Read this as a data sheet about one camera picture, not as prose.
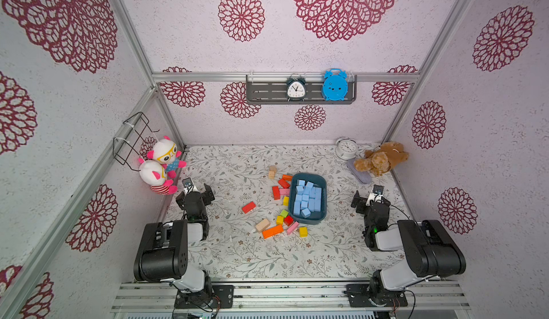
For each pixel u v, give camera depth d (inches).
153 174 32.7
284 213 35.9
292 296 29.8
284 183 41.3
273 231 34.8
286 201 37.4
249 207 38.3
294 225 35.2
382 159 37.2
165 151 36.8
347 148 45.7
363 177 41.0
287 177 41.6
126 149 30.0
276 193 39.1
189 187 30.5
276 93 36.2
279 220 35.6
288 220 35.5
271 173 41.7
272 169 43.2
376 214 28.2
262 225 35.2
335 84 35.4
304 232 34.5
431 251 17.2
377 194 30.4
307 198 38.1
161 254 17.7
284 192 39.3
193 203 27.7
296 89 35.4
